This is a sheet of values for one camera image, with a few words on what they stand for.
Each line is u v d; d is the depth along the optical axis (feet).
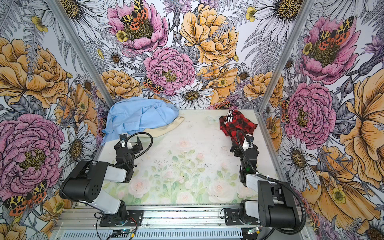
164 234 2.55
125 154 2.31
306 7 2.35
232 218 2.40
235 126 3.26
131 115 3.66
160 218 2.50
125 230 2.34
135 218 2.41
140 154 2.31
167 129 3.54
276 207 1.39
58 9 2.36
